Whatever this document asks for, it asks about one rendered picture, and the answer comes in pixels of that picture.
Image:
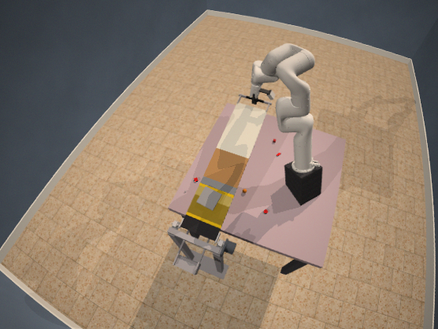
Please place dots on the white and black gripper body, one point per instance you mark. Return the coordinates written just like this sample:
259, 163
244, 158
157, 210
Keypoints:
255, 90

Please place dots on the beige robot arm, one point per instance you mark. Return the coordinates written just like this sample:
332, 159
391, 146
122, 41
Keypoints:
293, 113

